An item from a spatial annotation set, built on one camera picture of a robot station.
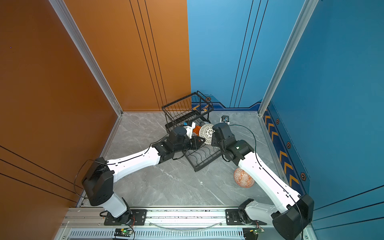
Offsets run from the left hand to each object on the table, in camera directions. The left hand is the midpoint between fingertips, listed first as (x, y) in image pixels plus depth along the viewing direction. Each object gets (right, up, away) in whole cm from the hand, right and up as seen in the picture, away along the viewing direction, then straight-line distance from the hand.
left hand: (206, 139), depth 78 cm
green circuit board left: (-40, -44, -7) cm, 59 cm away
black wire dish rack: (-10, +18, +38) cm, 43 cm away
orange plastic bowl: (-5, +5, -2) cm, 8 cm away
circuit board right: (+21, -44, -7) cm, 49 cm away
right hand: (+5, +3, -1) cm, 6 cm away
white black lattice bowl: (0, +4, +3) cm, 5 cm away
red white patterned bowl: (+21, -23, +7) cm, 32 cm away
